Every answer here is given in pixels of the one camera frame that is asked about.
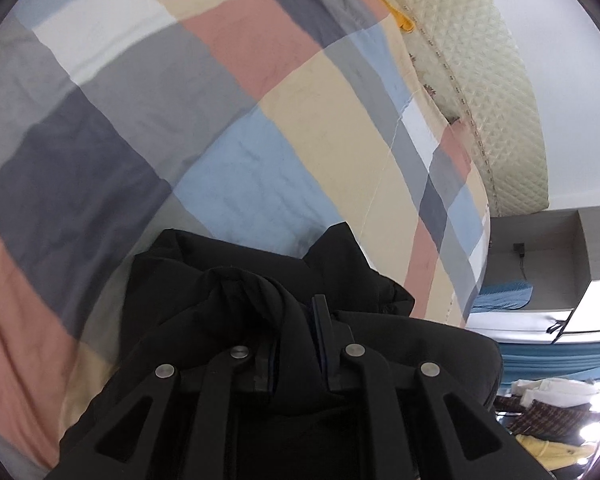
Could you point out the white hanging garment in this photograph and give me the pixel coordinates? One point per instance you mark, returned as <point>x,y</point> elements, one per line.
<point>559,392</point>

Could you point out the yellow pillow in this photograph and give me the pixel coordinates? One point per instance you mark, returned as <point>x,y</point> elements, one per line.
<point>404,22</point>

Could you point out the black wall charger plug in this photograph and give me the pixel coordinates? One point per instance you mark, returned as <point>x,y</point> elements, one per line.
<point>519,249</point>

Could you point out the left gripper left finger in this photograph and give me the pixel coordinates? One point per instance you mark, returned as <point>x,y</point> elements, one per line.
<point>169,427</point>

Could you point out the floral beige pillow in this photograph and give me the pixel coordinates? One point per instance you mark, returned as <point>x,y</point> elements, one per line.
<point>434,76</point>

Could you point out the black garment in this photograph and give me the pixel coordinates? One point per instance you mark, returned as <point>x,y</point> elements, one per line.
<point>190,298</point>

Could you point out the blue towel over chair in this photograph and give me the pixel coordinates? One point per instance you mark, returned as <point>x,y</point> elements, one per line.
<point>503,297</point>

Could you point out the grey white wardrobe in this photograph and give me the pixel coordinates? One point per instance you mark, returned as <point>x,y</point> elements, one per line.
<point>562,263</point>

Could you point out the dark plaid hanging garment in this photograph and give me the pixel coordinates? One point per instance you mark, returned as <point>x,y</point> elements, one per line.
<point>544,421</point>

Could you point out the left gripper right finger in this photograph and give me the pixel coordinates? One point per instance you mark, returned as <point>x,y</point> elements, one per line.
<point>423,423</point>

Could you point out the blue curtain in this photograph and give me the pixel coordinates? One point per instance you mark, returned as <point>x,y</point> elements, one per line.
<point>540,361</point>

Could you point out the cream quilted headboard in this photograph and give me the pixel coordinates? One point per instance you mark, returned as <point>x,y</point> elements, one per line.
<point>503,127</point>

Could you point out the plaid patchwork bed cover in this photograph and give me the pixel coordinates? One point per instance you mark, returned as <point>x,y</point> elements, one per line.
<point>258,122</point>

